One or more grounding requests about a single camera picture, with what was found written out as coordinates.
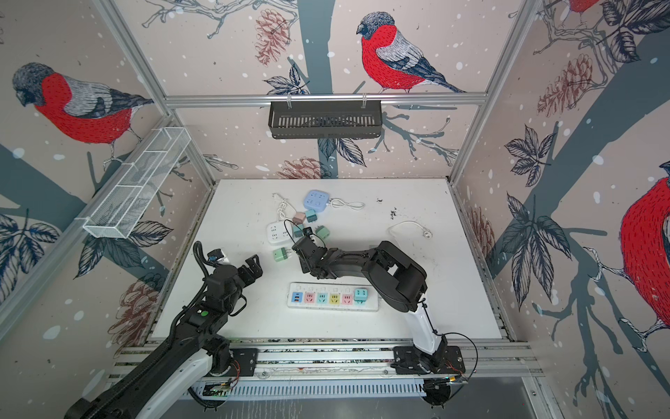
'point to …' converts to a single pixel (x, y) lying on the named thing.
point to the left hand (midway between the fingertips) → (246, 262)
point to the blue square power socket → (317, 201)
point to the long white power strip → (330, 297)
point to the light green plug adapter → (322, 231)
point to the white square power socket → (277, 233)
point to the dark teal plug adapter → (311, 216)
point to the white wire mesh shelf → (124, 202)
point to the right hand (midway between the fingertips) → (307, 259)
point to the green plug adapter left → (280, 254)
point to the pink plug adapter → (298, 217)
